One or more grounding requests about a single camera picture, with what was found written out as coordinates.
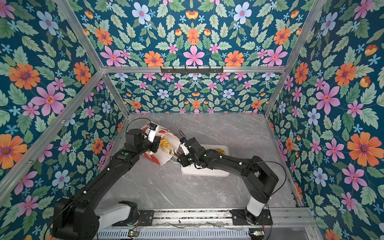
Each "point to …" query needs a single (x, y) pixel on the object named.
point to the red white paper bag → (161, 156)
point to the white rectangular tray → (192, 170)
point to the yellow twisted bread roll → (164, 143)
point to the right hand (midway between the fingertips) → (178, 158)
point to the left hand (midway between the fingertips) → (160, 133)
